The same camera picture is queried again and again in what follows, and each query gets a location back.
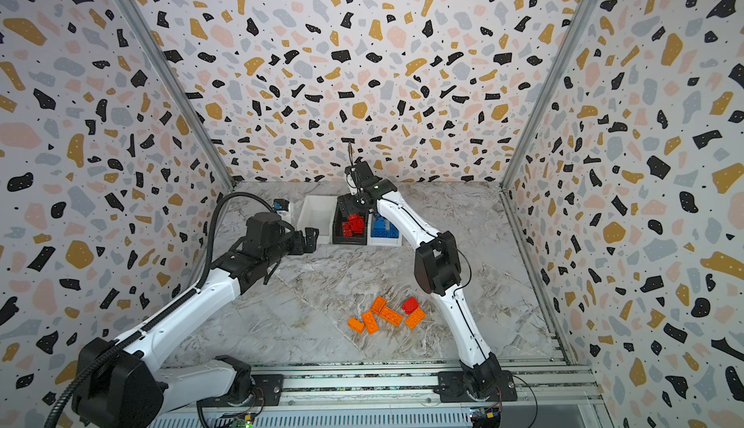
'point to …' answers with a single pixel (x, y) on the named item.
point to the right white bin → (381, 242)
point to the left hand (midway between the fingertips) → (307, 226)
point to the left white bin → (314, 212)
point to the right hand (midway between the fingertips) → (349, 197)
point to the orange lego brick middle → (370, 321)
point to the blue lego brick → (382, 228)
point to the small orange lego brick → (356, 324)
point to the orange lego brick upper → (378, 304)
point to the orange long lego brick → (390, 316)
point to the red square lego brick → (354, 217)
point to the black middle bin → (338, 239)
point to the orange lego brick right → (416, 318)
